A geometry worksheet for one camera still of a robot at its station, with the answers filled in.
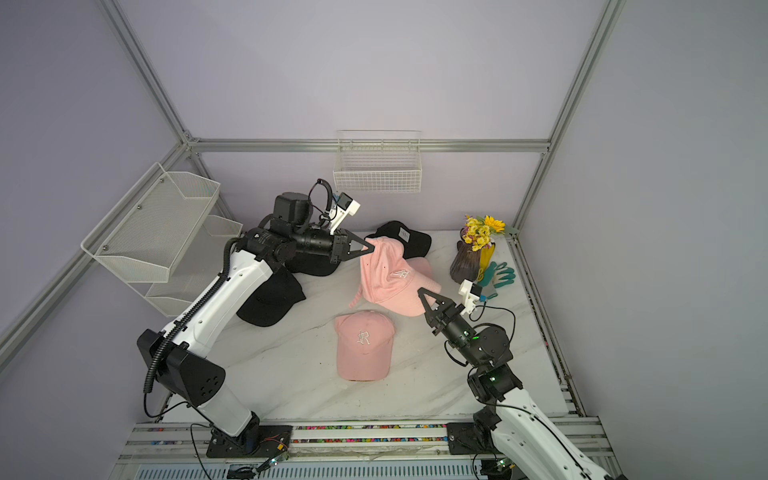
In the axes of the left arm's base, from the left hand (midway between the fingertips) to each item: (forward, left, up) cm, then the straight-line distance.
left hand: (369, 251), depth 68 cm
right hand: (-8, -11, -6) cm, 15 cm away
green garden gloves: (+17, -42, -33) cm, 57 cm away
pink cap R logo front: (-10, +3, -29) cm, 31 cm away
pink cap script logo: (-7, -5, -3) cm, 9 cm away
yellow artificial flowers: (+17, -31, -11) cm, 37 cm away
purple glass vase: (+18, -30, -26) cm, 44 cm away
